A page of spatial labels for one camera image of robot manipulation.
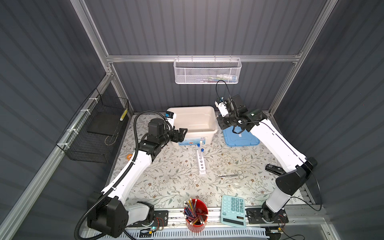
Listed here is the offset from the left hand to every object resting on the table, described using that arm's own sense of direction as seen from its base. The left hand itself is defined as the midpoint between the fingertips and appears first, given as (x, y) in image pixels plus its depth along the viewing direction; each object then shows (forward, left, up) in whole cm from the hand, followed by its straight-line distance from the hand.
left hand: (180, 128), depth 79 cm
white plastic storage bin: (+21, -13, -19) cm, 31 cm away
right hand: (+1, -22, +4) cm, 22 cm away
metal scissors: (-17, -34, -26) cm, 46 cm away
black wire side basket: (-4, +44, +2) cm, 44 cm away
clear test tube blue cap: (-5, -10, -11) cm, 15 cm away
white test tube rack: (-10, -11, -21) cm, 26 cm away
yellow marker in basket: (+10, +31, +1) cm, 33 cm away
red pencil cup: (-38, -6, -16) cm, 42 cm away
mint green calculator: (-36, -25, -24) cm, 50 cm away
